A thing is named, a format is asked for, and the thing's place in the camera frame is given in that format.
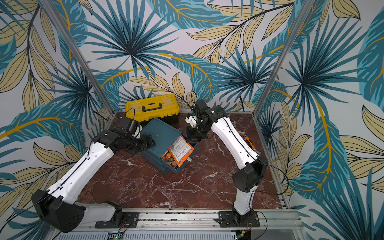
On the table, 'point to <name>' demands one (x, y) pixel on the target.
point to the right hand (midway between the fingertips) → (187, 140)
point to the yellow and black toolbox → (165, 107)
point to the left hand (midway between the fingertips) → (149, 148)
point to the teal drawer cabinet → (163, 136)
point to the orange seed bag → (180, 150)
